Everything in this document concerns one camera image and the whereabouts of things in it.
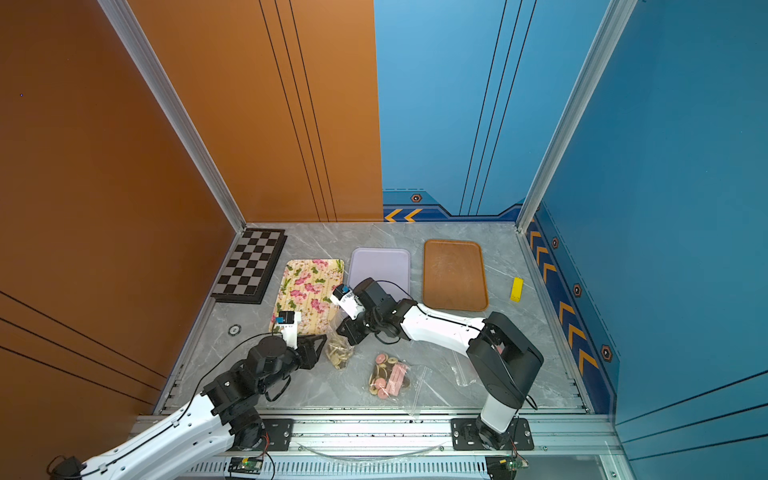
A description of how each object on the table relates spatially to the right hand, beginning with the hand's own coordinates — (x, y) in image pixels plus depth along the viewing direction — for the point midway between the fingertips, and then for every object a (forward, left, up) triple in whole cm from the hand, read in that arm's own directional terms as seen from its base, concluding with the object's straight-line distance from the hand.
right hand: (340, 330), depth 81 cm
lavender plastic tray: (+29, -13, -10) cm, 33 cm away
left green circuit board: (-29, +22, -13) cm, 39 cm away
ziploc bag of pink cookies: (-8, -32, -7) cm, 34 cm away
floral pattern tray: (+21, +16, -10) cm, 28 cm away
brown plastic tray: (+26, -36, -11) cm, 46 cm away
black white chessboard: (+26, +35, -5) cm, 44 cm away
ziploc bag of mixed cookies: (-11, -16, -7) cm, 21 cm away
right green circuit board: (-28, -43, -11) cm, 53 cm away
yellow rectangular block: (+19, -56, -9) cm, 60 cm away
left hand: (-1, +4, 0) cm, 4 cm away
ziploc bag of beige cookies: (-3, +1, -5) cm, 6 cm away
